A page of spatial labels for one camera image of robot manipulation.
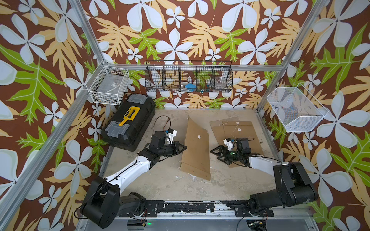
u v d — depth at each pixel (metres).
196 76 0.92
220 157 0.80
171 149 0.73
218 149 0.82
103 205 0.41
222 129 1.08
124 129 0.86
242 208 0.74
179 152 0.73
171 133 0.76
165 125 1.08
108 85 0.85
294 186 0.44
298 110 0.82
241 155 0.72
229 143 0.86
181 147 0.78
